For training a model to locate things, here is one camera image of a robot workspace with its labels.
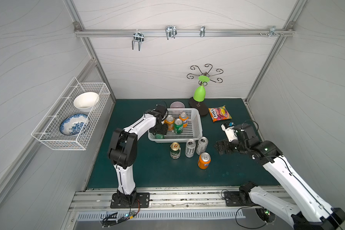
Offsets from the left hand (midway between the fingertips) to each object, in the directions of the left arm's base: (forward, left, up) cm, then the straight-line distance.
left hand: (160, 131), depth 93 cm
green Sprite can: (+3, -12, +3) cm, 12 cm away
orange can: (+6, -6, +3) cm, 9 cm away
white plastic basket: (+5, -23, -6) cm, 24 cm away
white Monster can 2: (-12, -25, +6) cm, 29 cm away
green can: (-4, +1, +1) cm, 4 cm away
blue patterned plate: (-14, +37, +26) cm, 48 cm away
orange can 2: (+9, -16, +4) cm, 19 cm away
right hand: (-14, -35, +13) cm, 40 cm away
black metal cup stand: (+27, -30, -5) cm, 41 cm away
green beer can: (-15, -10, +3) cm, 18 cm away
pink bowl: (+26, -11, -2) cm, 28 cm away
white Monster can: (-14, -19, +5) cm, 24 cm away
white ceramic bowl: (+1, +39, +26) cm, 47 cm away
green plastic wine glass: (+21, -26, +15) cm, 36 cm away
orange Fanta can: (-20, -26, +3) cm, 33 cm away
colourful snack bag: (+19, -43, -4) cm, 47 cm away
